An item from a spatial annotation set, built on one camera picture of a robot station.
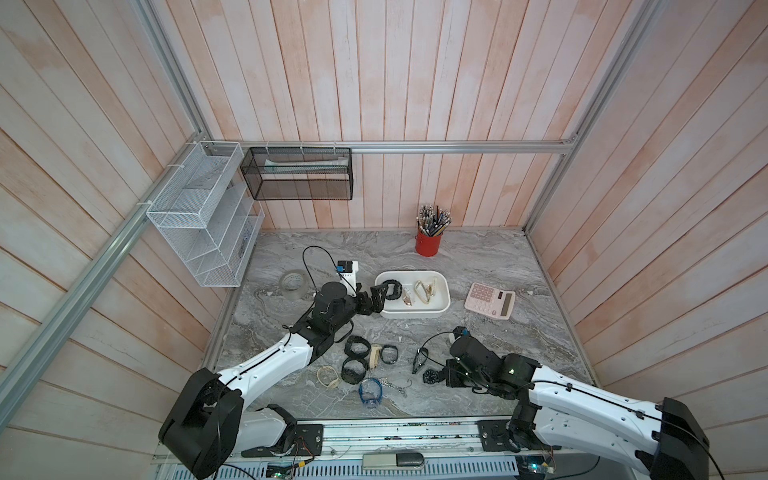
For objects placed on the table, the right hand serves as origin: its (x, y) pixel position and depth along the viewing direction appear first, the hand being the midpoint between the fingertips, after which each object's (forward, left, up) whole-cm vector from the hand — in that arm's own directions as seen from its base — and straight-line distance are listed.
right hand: (441, 370), depth 81 cm
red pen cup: (+48, 0, -2) cm, 48 cm away
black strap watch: (+5, +5, -4) cm, 8 cm away
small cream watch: (+26, +1, -1) cm, 26 cm away
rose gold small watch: (+24, +9, -2) cm, 26 cm away
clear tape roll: (+31, +49, -4) cm, 59 cm away
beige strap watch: (+3, +19, 0) cm, 19 cm away
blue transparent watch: (-5, +20, -4) cm, 21 cm away
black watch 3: (+2, +24, -4) cm, 25 cm away
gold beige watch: (+28, +3, -4) cm, 28 cm away
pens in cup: (+48, 0, +11) cm, 50 cm away
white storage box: (+23, -2, -4) cm, 24 cm away
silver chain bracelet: (-4, +12, -4) cm, 13 cm away
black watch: (+26, +12, 0) cm, 29 cm away
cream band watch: (-1, +32, -3) cm, 32 cm away
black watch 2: (+4, +24, 0) cm, 24 cm away
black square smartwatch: (+7, +15, -2) cm, 17 cm away
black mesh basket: (+59, +46, +23) cm, 79 cm away
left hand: (+17, +19, +14) cm, 29 cm away
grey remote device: (-21, +14, -2) cm, 25 cm away
